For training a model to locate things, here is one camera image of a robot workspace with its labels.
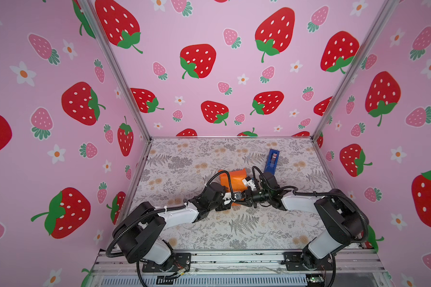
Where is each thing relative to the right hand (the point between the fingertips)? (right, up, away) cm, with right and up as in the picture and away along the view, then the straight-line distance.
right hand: (233, 201), depth 81 cm
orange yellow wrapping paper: (+1, +8, +9) cm, 12 cm away
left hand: (-2, +3, +7) cm, 8 cm away
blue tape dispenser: (+24, +18, +20) cm, 36 cm away
